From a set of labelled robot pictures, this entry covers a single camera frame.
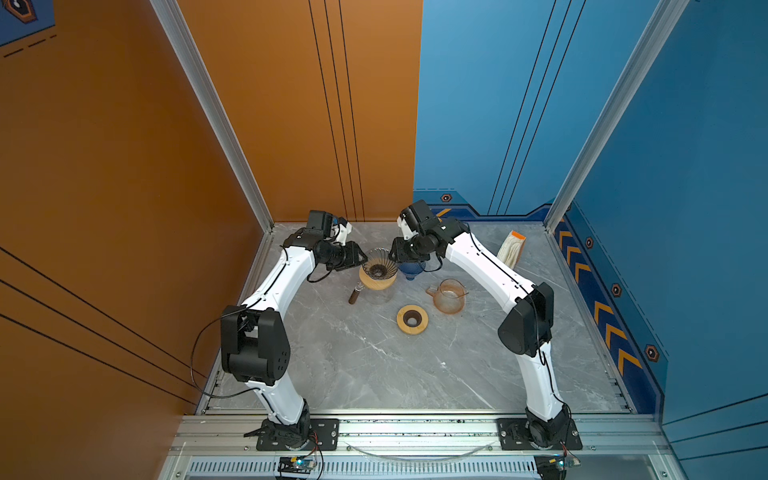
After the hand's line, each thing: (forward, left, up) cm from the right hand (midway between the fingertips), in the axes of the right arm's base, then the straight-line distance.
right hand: (392, 255), depth 87 cm
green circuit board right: (-48, -38, -21) cm, 65 cm away
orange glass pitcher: (-4, -18, -18) cm, 26 cm away
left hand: (0, +9, -1) cm, 9 cm away
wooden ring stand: (-11, -6, -19) cm, 22 cm away
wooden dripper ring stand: (-5, +5, -7) cm, 10 cm away
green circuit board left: (-48, +23, -20) cm, 57 cm away
